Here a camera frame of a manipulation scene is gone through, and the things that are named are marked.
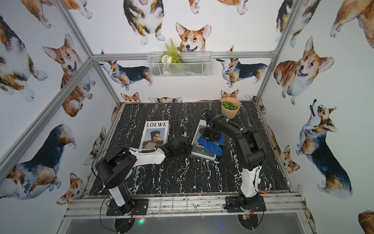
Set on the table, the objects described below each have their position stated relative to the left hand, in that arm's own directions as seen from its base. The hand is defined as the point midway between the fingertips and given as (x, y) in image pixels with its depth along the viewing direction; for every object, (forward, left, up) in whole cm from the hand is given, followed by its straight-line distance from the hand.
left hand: (194, 145), depth 92 cm
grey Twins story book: (-2, -2, 0) cm, 3 cm away
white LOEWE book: (+11, +26, -1) cm, 28 cm away
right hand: (+4, -8, 0) cm, 9 cm away
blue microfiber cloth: (-2, -13, +2) cm, 13 cm away
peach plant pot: (+22, -26, +3) cm, 35 cm away
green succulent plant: (+27, -25, +7) cm, 38 cm away
